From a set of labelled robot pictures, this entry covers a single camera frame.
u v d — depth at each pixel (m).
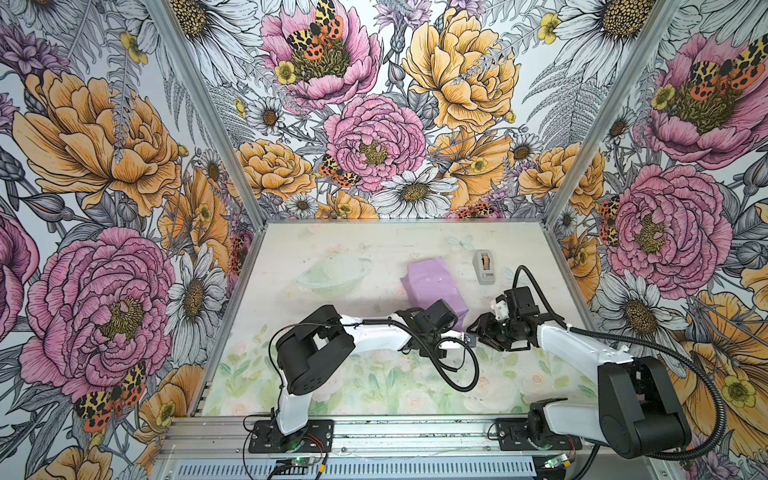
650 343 0.47
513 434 0.74
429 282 0.94
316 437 0.73
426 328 0.69
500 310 0.84
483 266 1.04
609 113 0.90
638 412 0.42
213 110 0.90
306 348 0.50
